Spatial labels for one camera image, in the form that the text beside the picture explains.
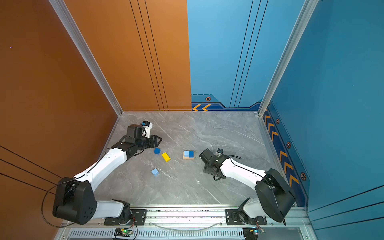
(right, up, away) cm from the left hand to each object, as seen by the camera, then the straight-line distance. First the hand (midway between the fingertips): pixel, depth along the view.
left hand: (159, 137), depth 86 cm
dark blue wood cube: (+18, -11, +5) cm, 22 cm away
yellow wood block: (+2, -13, +8) cm, 15 cm away
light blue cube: (-3, -20, 0) cm, 20 cm away
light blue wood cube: (+15, -11, +5) cm, 19 cm away
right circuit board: (+50, -43, -17) cm, 68 cm away
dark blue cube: (-4, -10, +10) cm, 15 cm away
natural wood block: (+17, -13, +7) cm, 22 cm away
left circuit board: (-13, -44, -16) cm, 48 cm away
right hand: (+30, -20, 0) cm, 36 cm away
